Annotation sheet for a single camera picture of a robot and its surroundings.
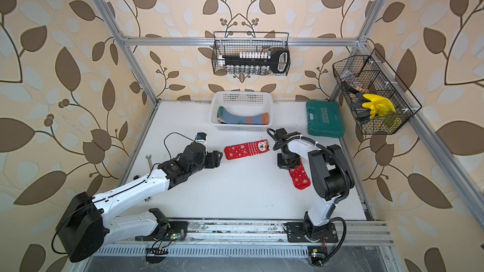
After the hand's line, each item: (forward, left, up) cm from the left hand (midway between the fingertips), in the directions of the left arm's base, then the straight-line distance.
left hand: (214, 152), depth 83 cm
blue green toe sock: (+25, +1, -8) cm, 26 cm away
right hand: (-1, -35, -13) cm, 37 cm away
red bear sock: (+9, -14, -12) cm, 20 cm away
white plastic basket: (+39, -13, -10) cm, 42 cm away
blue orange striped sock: (+26, -3, -6) cm, 27 cm away
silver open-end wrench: (+2, +36, -14) cm, 38 cm away
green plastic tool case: (+26, -58, -7) cm, 64 cm away
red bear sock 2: (-7, -40, -12) cm, 42 cm away
